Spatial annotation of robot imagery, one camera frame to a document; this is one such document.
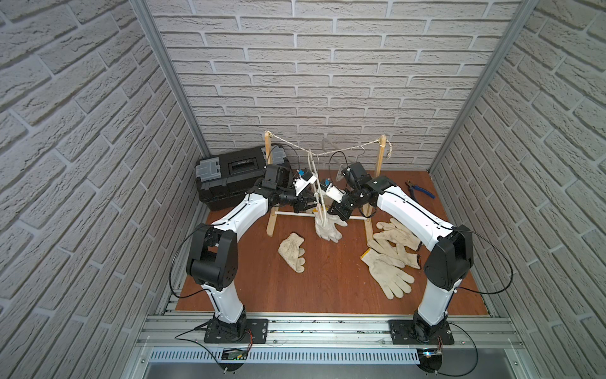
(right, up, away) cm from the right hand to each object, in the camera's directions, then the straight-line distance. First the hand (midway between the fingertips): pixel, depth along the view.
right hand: (334, 208), depth 84 cm
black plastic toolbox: (-44, +11, +8) cm, 46 cm away
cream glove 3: (+26, -13, +10) cm, 30 cm away
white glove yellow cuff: (-1, -10, +5) cm, 11 cm away
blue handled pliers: (+43, +8, +29) cm, 53 cm away
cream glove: (-17, -17, +5) cm, 24 cm away
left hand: (-4, +4, -2) cm, 6 cm away
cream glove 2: (+19, -23, +2) cm, 30 cm away
